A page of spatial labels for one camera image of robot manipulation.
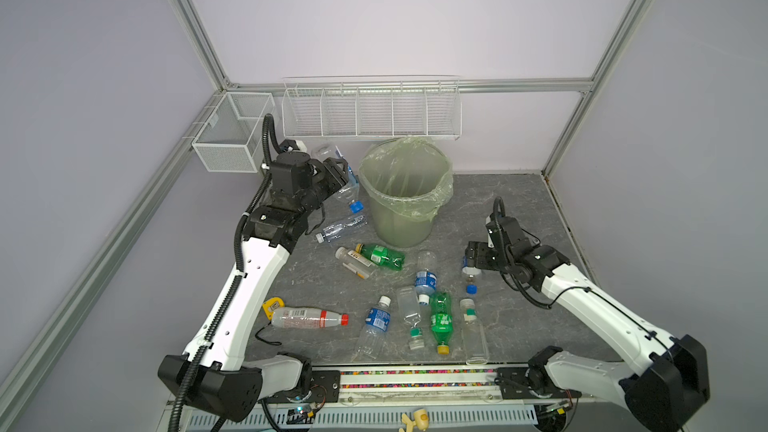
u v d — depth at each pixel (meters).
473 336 0.79
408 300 0.85
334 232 1.01
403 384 0.75
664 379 0.38
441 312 0.80
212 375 0.37
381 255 0.91
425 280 0.86
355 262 0.92
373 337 0.83
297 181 0.49
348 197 0.71
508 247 0.60
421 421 0.67
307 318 0.80
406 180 1.02
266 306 0.85
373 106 0.98
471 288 0.88
